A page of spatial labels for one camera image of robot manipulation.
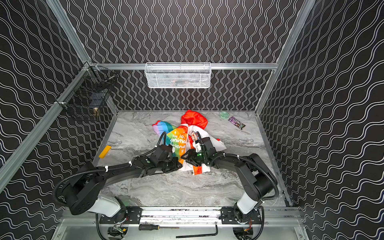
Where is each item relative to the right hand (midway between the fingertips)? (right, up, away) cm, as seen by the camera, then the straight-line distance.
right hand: (183, 159), depth 87 cm
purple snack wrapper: (+38, +22, +26) cm, 51 cm away
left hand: (+3, -3, -6) cm, 7 cm away
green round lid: (+29, +29, +30) cm, 51 cm away
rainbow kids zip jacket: (+3, +13, +13) cm, 19 cm away
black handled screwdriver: (-14, -28, -18) cm, 36 cm away
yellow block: (-52, +2, +10) cm, 53 cm away
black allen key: (+2, -32, -18) cm, 37 cm away
